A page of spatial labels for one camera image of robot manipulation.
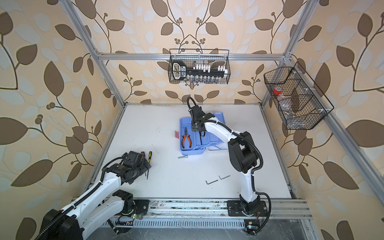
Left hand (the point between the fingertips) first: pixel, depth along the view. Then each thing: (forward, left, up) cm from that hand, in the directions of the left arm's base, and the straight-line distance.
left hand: (145, 167), depth 85 cm
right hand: (+25, -30, +8) cm, 40 cm away
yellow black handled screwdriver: (+8, 0, -3) cm, 8 cm away
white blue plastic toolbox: (+14, -27, +6) cm, 31 cm away
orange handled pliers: (+21, -20, -1) cm, 29 cm away
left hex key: (-7, -36, -3) cm, 37 cm away
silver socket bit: (+9, -23, -3) cm, 24 cm away
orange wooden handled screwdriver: (+17, -32, +6) cm, 37 cm away
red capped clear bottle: (+33, -73, +31) cm, 86 cm away
